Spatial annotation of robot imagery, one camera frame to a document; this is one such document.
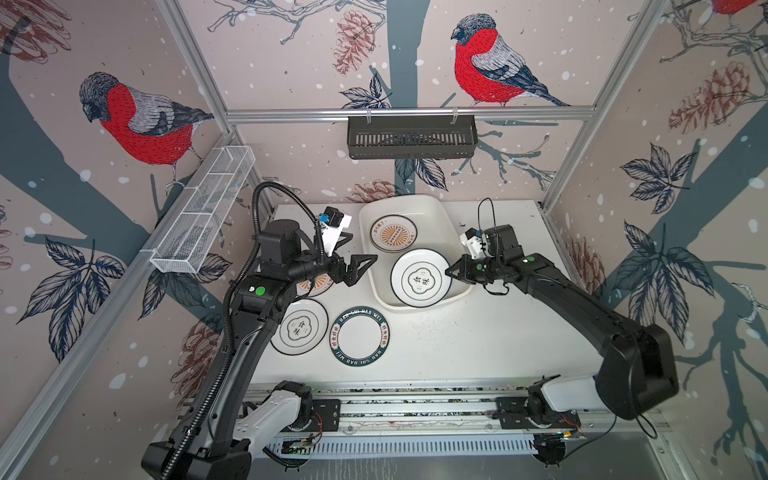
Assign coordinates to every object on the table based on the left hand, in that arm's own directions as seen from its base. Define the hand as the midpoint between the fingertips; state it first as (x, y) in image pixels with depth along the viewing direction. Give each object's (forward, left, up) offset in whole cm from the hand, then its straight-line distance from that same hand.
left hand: (360, 246), depth 64 cm
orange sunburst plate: (+32, -8, -34) cm, 47 cm away
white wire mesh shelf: (+7, +43, -5) cm, 44 cm away
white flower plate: (+5, -15, -21) cm, 26 cm away
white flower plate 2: (-4, +20, -35) cm, 41 cm away
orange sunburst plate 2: (-9, +8, 0) cm, 12 cm away
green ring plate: (-7, +3, -34) cm, 35 cm away
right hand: (+4, -22, -19) cm, 29 cm away
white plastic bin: (+34, -24, -34) cm, 54 cm away
